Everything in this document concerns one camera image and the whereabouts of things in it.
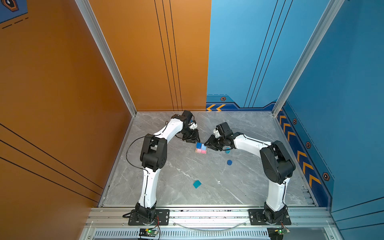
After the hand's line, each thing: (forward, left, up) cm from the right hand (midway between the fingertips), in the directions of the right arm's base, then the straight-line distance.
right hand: (204, 145), depth 93 cm
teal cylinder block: (-1, -15, -6) cm, 17 cm away
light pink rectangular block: (-1, +3, -4) cm, 6 cm away
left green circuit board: (-44, +27, -7) cm, 52 cm away
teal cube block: (-22, +4, -6) cm, 23 cm away
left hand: (+4, +3, 0) cm, 5 cm away
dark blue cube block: (0, +3, -1) cm, 3 cm away
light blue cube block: (-1, 0, -1) cm, 2 cm away
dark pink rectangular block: (-2, 0, -4) cm, 5 cm away
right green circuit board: (-44, -33, -8) cm, 56 cm away
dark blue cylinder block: (-9, -16, -6) cm, 19 cm away
